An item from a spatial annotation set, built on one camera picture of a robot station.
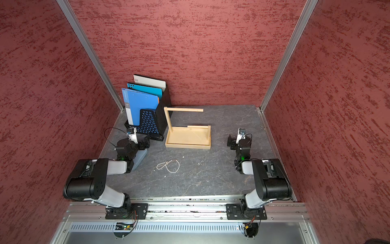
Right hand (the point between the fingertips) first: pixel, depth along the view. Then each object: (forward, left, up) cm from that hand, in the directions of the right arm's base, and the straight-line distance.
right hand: (237, 137), depth 94 cm
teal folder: (+22, +56, +22) cm, 64 cm away
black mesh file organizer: (+6, +52, +9) cm, 53 cm away
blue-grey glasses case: (-10, +60, -1) cm, 61 cm away
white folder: (+33, +62, +21) cm, 73 cm away
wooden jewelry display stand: (+5, +25, -7) cm, 27 cm away
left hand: (+1, +60, +1) cm, 60 cm away
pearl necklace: (-15, +44, -7) cm, 48 cm away
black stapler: (+4, +53, -5) cm, 53 cm away
